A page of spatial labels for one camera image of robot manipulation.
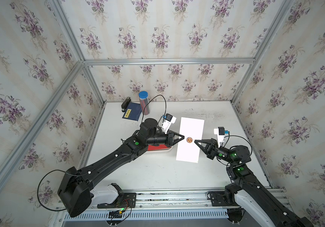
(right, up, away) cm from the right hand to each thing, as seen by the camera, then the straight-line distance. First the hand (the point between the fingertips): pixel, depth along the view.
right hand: (197, 144), depth 66 cm
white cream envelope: (-3, +7, 0) cm, 8 cm away
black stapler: (-48, +23, +48) cm, 71 cm away
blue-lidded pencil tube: (-30, +26, +33) cm, 52 cm away
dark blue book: (-42, +17, +49) cm, 66 cm away
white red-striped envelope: (-24, -6, +20) cm, 32 cm away
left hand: (-6, +2, 0) cm, 6 cm away
